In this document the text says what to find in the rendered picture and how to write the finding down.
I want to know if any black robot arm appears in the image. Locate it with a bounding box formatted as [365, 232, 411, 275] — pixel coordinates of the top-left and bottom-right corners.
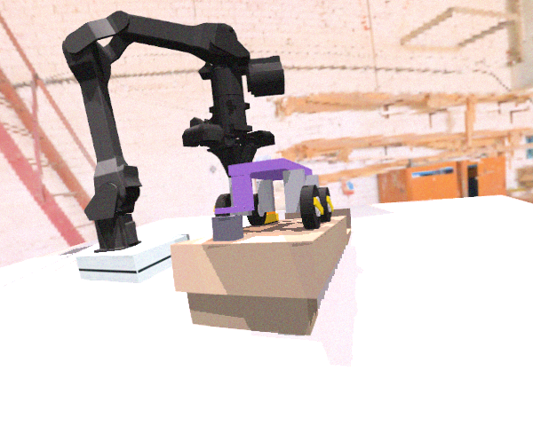
[62, 11, 285, 253]

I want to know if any purple wheeled trolley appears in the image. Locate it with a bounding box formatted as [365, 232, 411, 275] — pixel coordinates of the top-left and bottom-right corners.
[213, 157, 333, 229]

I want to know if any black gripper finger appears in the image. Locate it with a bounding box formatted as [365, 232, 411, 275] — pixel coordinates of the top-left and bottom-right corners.
[207, 144, 241, 178]
[240, 146, 260, 163]

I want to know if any yellow wedge chock with orange handle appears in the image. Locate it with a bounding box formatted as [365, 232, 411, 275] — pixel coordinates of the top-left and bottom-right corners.
[264, 211, 279, 225]

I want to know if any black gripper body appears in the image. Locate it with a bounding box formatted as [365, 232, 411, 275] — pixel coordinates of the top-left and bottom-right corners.
[182, 95, 275, 148]

